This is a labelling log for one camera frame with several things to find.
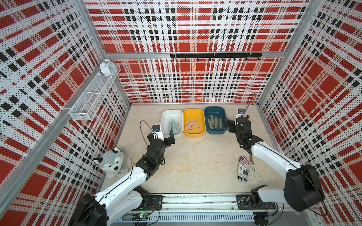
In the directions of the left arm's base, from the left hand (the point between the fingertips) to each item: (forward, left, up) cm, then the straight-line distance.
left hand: (166, 129), depth 80 cm
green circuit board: (-40, +11, -18) cm, 46 cm away
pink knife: (+18, -15, -20) cm, 31 cm away
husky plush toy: (-19, +24, -2) cm, 31 cm away
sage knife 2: (+16, -37, -17) cm, 44 cm away
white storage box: (+23, 0, -17) cm, 28 cm away
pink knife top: (+14, -14, -20) cm, 28 cm away
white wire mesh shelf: (+17, +53, +3) cm, 56 cm away
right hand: (+8, -43, -2) cm, 44 cm away
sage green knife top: (+22, -31, -20) cm, 43 cm away
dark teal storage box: (+28, -38, -18) cm, 51 cm away
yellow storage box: (+26, -21, -20) cm, 39 cm away
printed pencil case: (-17, -45, -17) cm, 51 cm away
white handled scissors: (-19, -52, -20) cm, 59 cm away
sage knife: (+19, -30, -21) cm, 41 cm away
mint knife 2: (+17, -4, -20) cm, 27 cm away
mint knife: (+16, -1, -18) cm, 25 cm away
